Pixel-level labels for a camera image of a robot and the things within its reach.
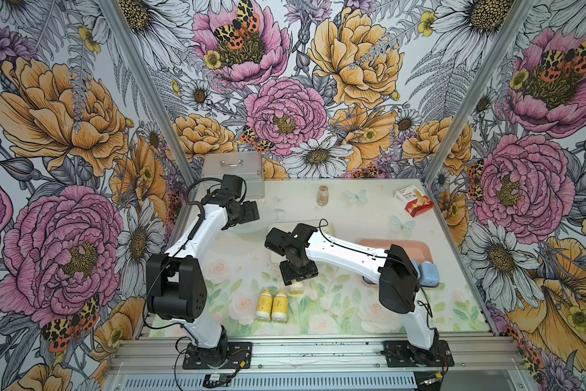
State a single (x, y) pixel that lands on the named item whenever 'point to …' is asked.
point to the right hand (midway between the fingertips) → (299, 284)
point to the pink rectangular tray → (415, 250)
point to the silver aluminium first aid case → (248, 165)
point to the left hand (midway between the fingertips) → (245, 222)
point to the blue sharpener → (428, 274)
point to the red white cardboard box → (413, 199)
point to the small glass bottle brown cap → (323, 195)
